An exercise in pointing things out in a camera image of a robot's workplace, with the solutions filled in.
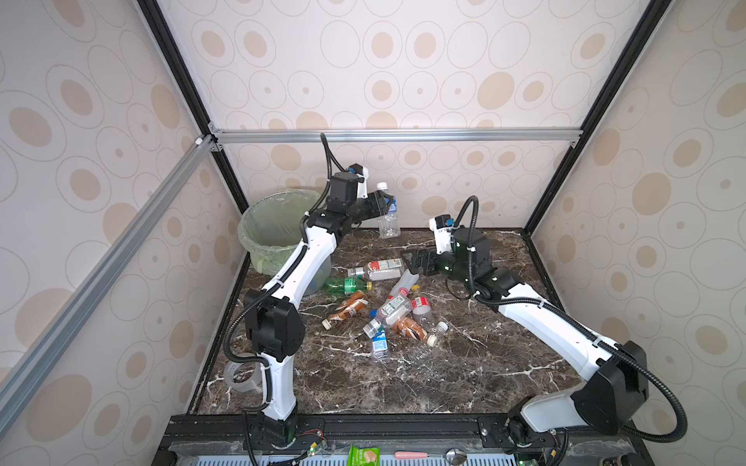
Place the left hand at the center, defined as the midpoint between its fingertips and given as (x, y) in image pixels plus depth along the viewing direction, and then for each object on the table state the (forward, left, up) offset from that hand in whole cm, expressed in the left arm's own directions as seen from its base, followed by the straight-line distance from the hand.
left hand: (396, 195), depth 80 cm
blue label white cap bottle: (-5, +2, -6) cm, 9 cm away
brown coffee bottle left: (-18, +13, -30) cm, 37 cm away
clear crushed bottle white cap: (-32, -9, -33) cm, 47 cm away
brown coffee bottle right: (-26, -5, -28) cm, 38 cm away
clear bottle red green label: (-3, +1, -30) cm, 30 cm away
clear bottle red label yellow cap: (-18, -9, -32) cm, 38 cm away
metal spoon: (-56, -15, -36) cm, 69 cm away
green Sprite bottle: (-10, +15, -30) cm, 35 cm away
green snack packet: (-57, +7, -32) cm, 66 cm away
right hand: (-12, -8, -7) cm, 16 cm away
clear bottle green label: (-22, 0, -24) cm, 33 cm away
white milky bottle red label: (-6, -5, -31) cm, 32 cm away
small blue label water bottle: (-30, +4, -30) cm, 43 cm away
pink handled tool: (-56, -4, -34) cm, 66 cm away
